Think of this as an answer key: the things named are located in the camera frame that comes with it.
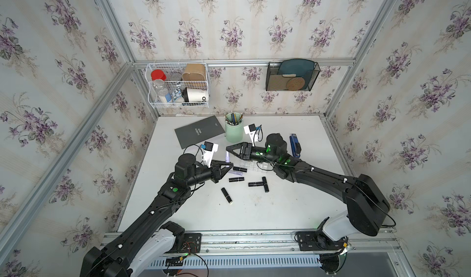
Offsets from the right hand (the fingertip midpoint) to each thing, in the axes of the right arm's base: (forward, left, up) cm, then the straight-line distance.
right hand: (230, 151), depth 71 cm
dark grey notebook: (+29, +21, -23) cm, 43 cm away
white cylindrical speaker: (+35, +20, 0) cm, 40 cm away
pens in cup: (+31, +1, -14) cm, 34 cm away
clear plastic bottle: (+31, +35, +6) cm, 47 cm away
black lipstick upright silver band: (-4, -17, -26) cm, 31 cm away
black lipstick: (+6, -4, -25) cm, 26 cm away
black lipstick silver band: (-2, -12, -25) cm, 28 cm away
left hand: (-5, -2, -4) cm, 7 cm away
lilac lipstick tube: (-2, +1, -1) cm, 2 cm away
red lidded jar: (+41, +38, +8) cm, 56 cm away
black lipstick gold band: (-8, +2, -26) cm, 27 cm away
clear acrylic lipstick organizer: (-5, -11, -2) cm, 12 cm away
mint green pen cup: (+23, -1, -18) cm, 29 cm away
